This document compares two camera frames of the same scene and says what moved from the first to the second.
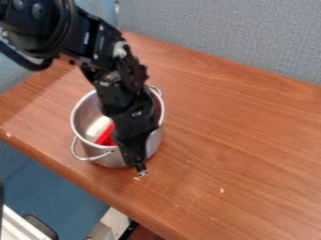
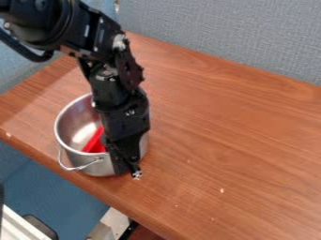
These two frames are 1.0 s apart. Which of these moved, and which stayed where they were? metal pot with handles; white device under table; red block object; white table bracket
Moved: metal pot with handles; red block object
Stayed: white device under table; white table bracket
